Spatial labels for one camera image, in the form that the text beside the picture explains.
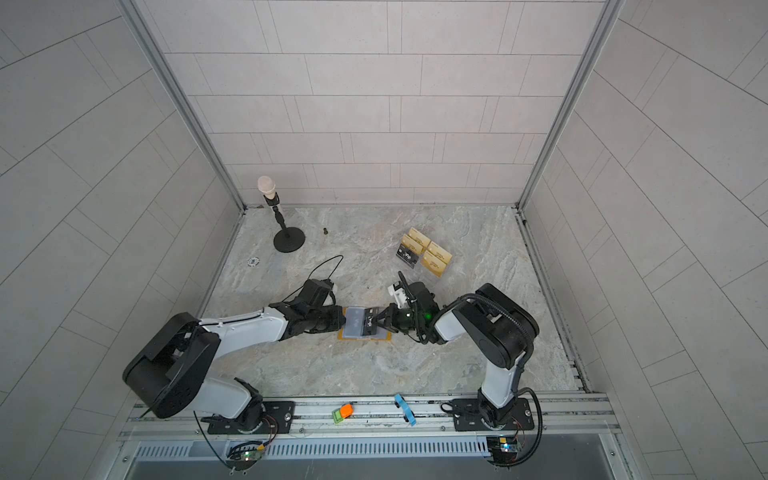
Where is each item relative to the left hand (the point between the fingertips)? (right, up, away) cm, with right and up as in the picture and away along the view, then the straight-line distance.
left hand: (352, 319), depth 89 cm
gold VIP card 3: (+18, +22, +7) cm, 30 cm away
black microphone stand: (-26, +24, +16) cm, 39 cm away
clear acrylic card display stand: (+20, +22, +7) cm, 30 cm away
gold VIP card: (+21, +25, +7) cm, 33 cm away
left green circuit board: (-21, -24, -24) cm, 39 cm away
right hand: (+7, 0, -3) cm, 8 cm away
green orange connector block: (+1, -17, -18) cm, 25 cm away
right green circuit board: (+38, -23, -21) cm, 50 cm away
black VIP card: (+6, +1, -4) cm, 7 cm away
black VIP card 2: (+17, +18, +8) cm, 26 cm away
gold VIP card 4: (+25, +16, +4) cm, 30 cm away
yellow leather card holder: (+1, -1, -4) cm, 5 cm away
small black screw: (-13, +26, +19) cm, 35 cm away
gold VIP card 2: (+27, +20, +4) cm, 34 cm away
